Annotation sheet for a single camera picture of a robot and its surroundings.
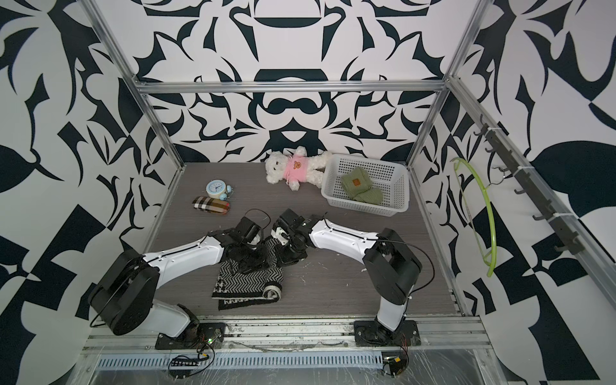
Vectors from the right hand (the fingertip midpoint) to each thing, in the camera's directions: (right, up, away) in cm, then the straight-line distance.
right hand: (277, 260), depth 82 cm
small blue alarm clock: (-29, +24, +23) cm, 44 cm away
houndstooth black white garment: (-14, -9, -1) cm, 17 cm away
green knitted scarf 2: (+37, +22, +20) cm, 47 cm away
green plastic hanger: (+59, +6, -18) cm, 62 cm away
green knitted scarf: (+30, +27, +20) cm, 46 cm away
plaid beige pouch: (-31, +18, +20) cm, 40 cm away
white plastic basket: (+49, +29, +29) cm, 63 cm away
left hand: (-3, -2, +4) cm, 5 cm away
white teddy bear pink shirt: (+5, +33, +26) cm, 42 cm away
